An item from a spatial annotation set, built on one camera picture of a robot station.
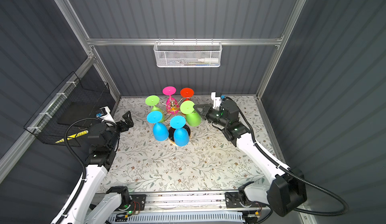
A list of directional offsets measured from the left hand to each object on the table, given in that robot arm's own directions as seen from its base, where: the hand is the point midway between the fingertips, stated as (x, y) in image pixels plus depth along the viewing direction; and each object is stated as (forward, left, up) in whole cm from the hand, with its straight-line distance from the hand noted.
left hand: (120, 114), depth 73 cm
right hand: (-2, -36, +5) cm, 37 cm away
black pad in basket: (+3, +21, +1) cm, 21 cm away
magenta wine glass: (+3, -25, +1) cm, 26 cm away
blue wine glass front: (-11, -30, -7) cm, 32 cm away
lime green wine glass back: (+8, -15, +1) cm, 17 cm away
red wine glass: (+12, -33, +2) cm, 36 cm away
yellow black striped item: (-13, +15, +3) cm, 20 cm away
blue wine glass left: (-6, -19, -7) cm, 21 cm away
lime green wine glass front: (-1, -36, -4) cm, 36 cm away
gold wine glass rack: (-4, -23, -14) cm, 28 cm away
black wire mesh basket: (+9, +26, +1) cm, 28 cm away
